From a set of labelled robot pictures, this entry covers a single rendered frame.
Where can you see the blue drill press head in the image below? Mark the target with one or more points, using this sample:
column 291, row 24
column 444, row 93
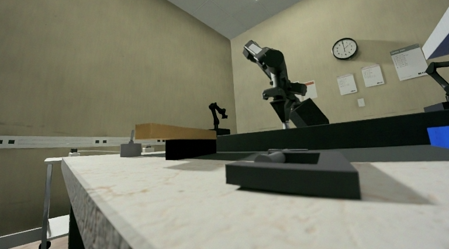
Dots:
column 437, row 45

